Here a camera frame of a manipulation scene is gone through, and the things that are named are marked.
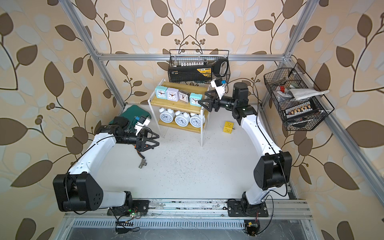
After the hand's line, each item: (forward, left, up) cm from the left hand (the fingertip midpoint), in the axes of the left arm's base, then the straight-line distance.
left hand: (158, 141), depth 73 cm
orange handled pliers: (-1, +13, -23) cm, 27 cm away
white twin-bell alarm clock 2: (+15, -11, 0) cm, 19 cm away
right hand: (+18, -22, +13) cm, 31 cm away
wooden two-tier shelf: (+16, -9, +9) cm, 20 cm away
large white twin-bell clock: (+15, -18, -1) cm, 23 cm away
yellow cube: (+23, -41, -18) cm, 50 cm away
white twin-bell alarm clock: (+18, -2, -2) cm, 18 cm away
